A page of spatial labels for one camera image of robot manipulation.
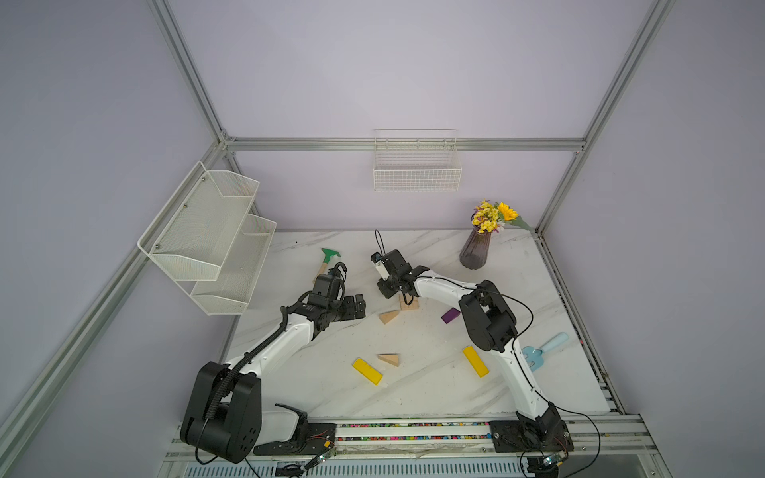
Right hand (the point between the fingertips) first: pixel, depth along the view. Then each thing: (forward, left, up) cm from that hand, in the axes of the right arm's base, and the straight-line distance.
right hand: (388, 285), depth 105 cm
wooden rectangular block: (-9, -9, +1) cm, 13 cm away
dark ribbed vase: (+9, -32, +8) cm, 34 cm away
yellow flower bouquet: (+6, -33, +26) cm, 42 cm away
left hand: (-15, +11, +9) cm, 21 cm away
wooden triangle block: (-14, +1, +2) cm, 14 cm away
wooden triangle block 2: (-28, -1, +2) cm, 28 cm away
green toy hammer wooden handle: (+12, +22, +4) cm, 26 cm away
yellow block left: (-31, +6, +2) cm, 32 cm away
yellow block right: (-29, -26, +2) cm, 39 cm away
